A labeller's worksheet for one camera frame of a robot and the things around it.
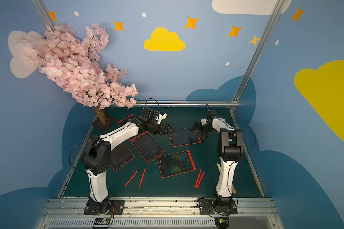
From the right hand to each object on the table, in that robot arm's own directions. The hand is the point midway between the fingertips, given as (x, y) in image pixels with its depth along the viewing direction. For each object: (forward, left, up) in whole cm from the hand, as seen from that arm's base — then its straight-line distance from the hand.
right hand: (197, 131), depth 103 cm
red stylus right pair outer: (-34, -1, -3) cm, 34 cm away
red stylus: (-37, +41, -2) cm, 55 cm away
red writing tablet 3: (-2, +9, -6) cm, 11 cm away
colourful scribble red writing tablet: (-25, +15, -3) cm, 29 cm away
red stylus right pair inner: (-33, 0, -3) cm, 33 cm away
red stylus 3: (-21, +4, -3) cm, 21 cm away
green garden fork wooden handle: (-25, -13, -3) cm, 28 cm away
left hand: (-9, +18, +12) cm, 24 cm away
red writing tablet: (+8, +56, -1) cm, 57 cm away
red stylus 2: (-35, +34, -2) cm, 49 cm away
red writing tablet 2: (-13, +35, -3) cm, 38 cm away
